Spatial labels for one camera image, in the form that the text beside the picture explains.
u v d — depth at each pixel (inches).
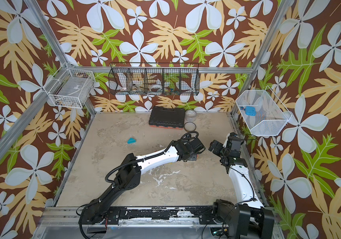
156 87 38.9
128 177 21.6
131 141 40.2
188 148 26.6
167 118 44.2
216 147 29.9
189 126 43.9
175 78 37.8
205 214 29.0
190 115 46.7
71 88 33.9
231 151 24.7
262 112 33.0
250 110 33.9
